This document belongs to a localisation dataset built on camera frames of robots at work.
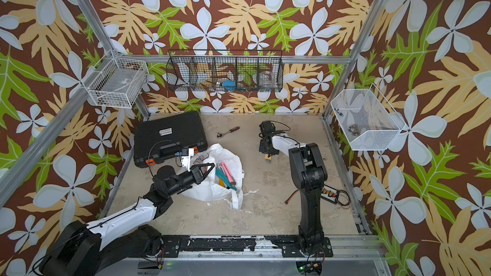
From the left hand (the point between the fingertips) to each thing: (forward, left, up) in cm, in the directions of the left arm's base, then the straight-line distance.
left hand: (215, 163), depth 77 cm
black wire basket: (+48, -2, +12) cm, 49 cm away
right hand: (+20, -24, -19) cm, 37 cm away
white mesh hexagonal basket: (+18, -65, +8) cm, 68 cm away
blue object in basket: (+40, -4, +9) cm, 41 cm away
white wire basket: (+32, +44, +15) cm, 57 cm away
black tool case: (+23, +34, -13) cm, 43 cm away
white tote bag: (-8, +3, -9) cm, 12 cm away
